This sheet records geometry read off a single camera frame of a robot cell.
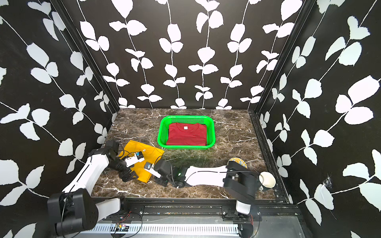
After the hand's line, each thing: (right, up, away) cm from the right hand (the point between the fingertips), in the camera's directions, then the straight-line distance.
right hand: (155, 170), depth 78 cm
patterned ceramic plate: (+48, +3, +11) cm, 49 cm away
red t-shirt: (+16, +18, +23) cm, 33 cm away
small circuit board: (-15, -26, -7) cm, 30 cm away
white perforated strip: (+8, -25, -8) cm, 28 cm away
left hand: (-14, 0, +4) cm, 15 cm away
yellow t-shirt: (-7, +5, +14) cm, 17 cm away
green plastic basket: (+2, +28, +23) cm, 36 cm away
